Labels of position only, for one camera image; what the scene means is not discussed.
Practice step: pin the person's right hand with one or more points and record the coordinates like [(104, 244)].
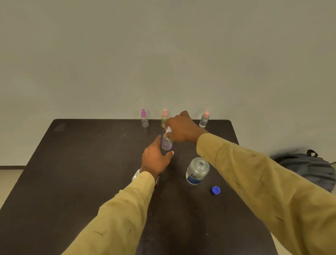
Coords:
[(185, 128)]

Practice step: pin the person's right forearm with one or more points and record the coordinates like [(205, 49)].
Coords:
[(275, 189)]

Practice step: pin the large clear bottle blue label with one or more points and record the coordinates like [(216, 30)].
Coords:
[(197, 170)]

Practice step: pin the yellow-green spray bottle orange cap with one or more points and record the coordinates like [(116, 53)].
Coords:
[(164, 119)]

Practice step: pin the small bottle magenta cap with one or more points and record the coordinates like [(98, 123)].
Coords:
[(144, 122)]

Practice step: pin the blue bottle cap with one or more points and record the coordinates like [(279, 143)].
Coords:
[(216, 190)]

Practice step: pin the silver wristwatch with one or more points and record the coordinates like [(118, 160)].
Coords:
[(136, 174)]

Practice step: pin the pink spray cap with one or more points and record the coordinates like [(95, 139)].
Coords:
[(206, 114)]

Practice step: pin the person's left hand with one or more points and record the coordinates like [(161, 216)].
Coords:
[(153, 161)]

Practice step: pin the grey backpack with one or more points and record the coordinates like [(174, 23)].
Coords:
[(312, 168)]

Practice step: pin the small clear bottle pink cap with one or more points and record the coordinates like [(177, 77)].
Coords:
[(203, 122)]

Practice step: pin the purple-tinted spray bottle white cap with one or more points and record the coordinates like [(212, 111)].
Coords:
[(166, 144)]

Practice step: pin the person's left forearm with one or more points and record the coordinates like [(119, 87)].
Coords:
[(113, 223)]

